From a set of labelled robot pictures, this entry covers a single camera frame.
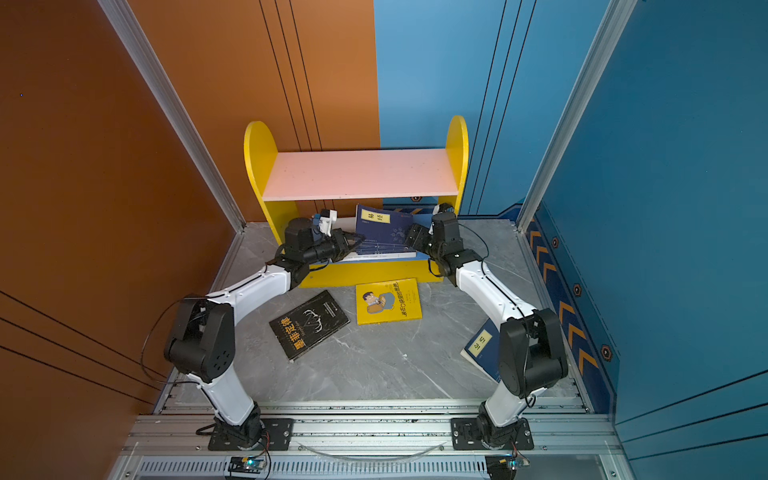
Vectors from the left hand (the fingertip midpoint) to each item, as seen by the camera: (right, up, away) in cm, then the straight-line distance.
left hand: (366, 235), depth 84 cm
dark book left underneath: (-19, -27, +7) cm, 34 cm away
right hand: (+13, +1, +4) cm, 14 cm away
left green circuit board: (-27, -55, -13) cm, 63 cm away
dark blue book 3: (+35, -33, +3) cm, 48 cm away
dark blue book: (+2, -3, +1) cm, 4 cm away
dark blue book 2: (+4, +3, +5) cm, 7 cm away
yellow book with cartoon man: (+6, -21, +13) cm, 25 cm away
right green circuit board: (+34, -56, -13) cm, 67 cm away
